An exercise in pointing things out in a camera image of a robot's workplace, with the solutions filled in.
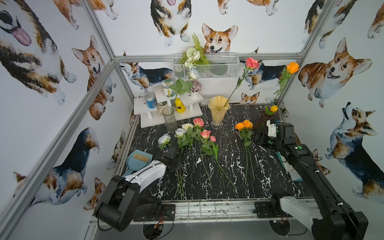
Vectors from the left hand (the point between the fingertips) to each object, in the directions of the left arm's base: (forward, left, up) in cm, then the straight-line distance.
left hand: (178, 161), depth 90 cm
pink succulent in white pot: (+41, -12, +23) cm, 49 cm away
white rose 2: (+13, +10, +1) cm, 16 cm away
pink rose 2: (+9, -18, -1) cm, 20 cm away
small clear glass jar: (+39, +14, +5) cm, 42 cm away
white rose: (+32, -3, +31) cm, 45 cm away
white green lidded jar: (+34, +6, +25) cm, 43 cm away
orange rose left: (+16, -44, +2) cm, 47 cm away
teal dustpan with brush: (+2, +26, -1) cm, 26 cm away
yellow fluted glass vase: (+33, -27, +14) cm, 45 cm away
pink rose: (+27, -14, +2) cm, 31 cm away
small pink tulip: (+14, -22, +2) cm, 26 cm away
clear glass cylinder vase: (+23, +5, +11) cm, 26 cm away
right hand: (+6, -46, +20) cm, 51 cm away
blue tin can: (+32, +17, +20) cm, 42 cm away
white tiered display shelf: (+34, +23, +1) cm, 42 cm away
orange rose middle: (+23, -47, +3) cm, 53 cm away
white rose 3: (+14, -2, 0) cm, 14 cm away
